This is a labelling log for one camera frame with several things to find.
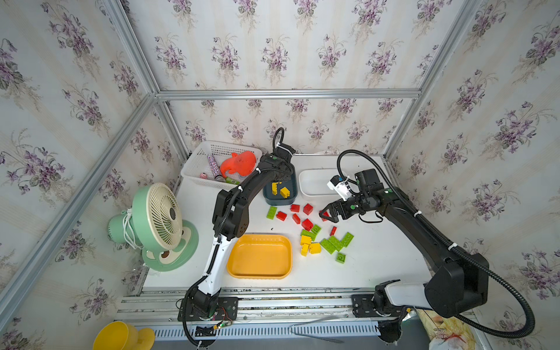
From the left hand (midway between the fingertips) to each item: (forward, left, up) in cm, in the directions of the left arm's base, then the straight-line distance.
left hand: (282, 176), depth 100 cm
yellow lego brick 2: (-28, -9, -8) cm, 30 cm away
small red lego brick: (-24, -21, -6) cm, 33 cm away
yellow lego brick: (-5, -1, -6) cm, 8 cm away
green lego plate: (-14, +5, -9) cm, 17 cm away
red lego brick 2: (-13, -12, -7) cm, 19 cm away
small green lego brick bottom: (-35, -23, -8) cm, 42 cm away
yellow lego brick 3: (-32, -8, -6) cm, 33 cm away
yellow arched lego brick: (-2, +3, -7) cm, 8 cm away
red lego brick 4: (-19, -6, -7) cm, 21 cm away
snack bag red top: (-59, -49, -3) cm, 77 cm away
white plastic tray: (+3, -16, -8) cm, 18 cm away
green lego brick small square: (-23, -14, -8) cm, 28 cm away
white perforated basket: (+12, +43, -2) cm, 45 cm away
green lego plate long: (-30, -19, -9) cm, 37 cm away
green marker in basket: (+3, +26, -6) cm, 27 cm away
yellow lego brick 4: (-31, -13, -9) cm, 34 cm away
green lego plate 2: (-24, -10, -9) cm, 28 cm away
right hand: (-23, -19, +8) cm, 31 cm away
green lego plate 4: (-27, -27, -9) cm, 39 cm away
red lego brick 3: (-16, +1, -8) cm, 18 cm away
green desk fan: (-34, +39, +18) cm, 55 cm away
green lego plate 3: (-29, -22, -9) cm, 37 cm away
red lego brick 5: (-21, -11, -8) cm, 25 cm away
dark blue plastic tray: (+1, -4, -7) cm, 9 cm away
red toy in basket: (+8, +20, 0) cm, 21 cm away
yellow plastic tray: (-33, +9, -11) cm, 36 cm away
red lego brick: (-10, -6, -11) cm, 16 cm away
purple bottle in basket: (+12, +35, -5) cm, 37 cm away
